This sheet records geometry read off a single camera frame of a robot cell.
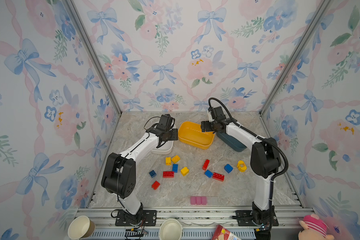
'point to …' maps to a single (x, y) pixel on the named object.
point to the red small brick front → (155, 185)
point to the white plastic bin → (165, 149)
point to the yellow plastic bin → (191, 133)
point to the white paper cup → (170, 229)
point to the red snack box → (220, 233)
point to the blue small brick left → (152, 173)
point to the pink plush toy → (314, 228)
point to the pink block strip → (198, 200)
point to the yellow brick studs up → (176, 159)
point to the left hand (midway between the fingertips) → (174, 132)
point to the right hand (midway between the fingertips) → (207, 124)
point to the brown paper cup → (81, 227)
